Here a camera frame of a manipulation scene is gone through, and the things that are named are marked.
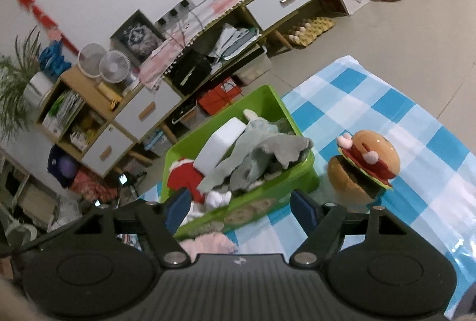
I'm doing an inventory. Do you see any blue stitch plush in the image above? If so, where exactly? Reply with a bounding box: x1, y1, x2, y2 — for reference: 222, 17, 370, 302
39, 40, 72, 82

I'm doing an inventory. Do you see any green plastic biscuit bin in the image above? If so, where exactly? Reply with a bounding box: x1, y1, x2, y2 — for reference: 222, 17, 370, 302
161, 85, 320, 239

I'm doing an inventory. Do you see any pink table runner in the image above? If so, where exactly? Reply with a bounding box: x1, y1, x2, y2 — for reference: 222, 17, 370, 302
139, 0, 253, 89

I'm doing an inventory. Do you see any egg tray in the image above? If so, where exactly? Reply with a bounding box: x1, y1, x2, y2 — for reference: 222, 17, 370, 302
285, 16, 336, 47

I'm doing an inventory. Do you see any potted green plant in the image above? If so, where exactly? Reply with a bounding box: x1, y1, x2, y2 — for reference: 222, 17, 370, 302
0, 27, 41, 140

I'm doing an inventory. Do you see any pink fluffy slipper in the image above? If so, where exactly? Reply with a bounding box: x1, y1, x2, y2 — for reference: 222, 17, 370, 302
179, 232, 238, 262

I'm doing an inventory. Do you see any red box under cabinet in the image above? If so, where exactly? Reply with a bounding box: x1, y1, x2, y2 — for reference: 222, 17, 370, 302
198, 78, 242, 115

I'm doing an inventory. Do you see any wooden white tv cabinet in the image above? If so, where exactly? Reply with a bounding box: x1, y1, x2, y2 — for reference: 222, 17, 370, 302
36, 0, 313, 177

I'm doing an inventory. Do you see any white foam block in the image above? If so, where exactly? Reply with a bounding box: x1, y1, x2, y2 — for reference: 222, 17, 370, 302
194, 117, 246, 176

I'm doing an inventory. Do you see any white desk fan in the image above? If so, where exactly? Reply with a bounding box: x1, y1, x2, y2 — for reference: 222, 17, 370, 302
98, 50, 131, 83

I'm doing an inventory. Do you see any red santa plush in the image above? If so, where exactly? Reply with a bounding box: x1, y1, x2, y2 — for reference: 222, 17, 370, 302
167, 158, 205, 204

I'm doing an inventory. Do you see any grey green towel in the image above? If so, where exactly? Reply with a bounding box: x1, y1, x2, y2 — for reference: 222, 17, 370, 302
198, 118, 313, 194

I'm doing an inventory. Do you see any cat portrait frame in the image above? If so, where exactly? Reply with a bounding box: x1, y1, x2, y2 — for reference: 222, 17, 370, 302
110, 10, 165, 68

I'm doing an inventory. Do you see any hamburger plush toy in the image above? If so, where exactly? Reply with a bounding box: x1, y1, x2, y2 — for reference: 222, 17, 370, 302
327, 129, 401, 211

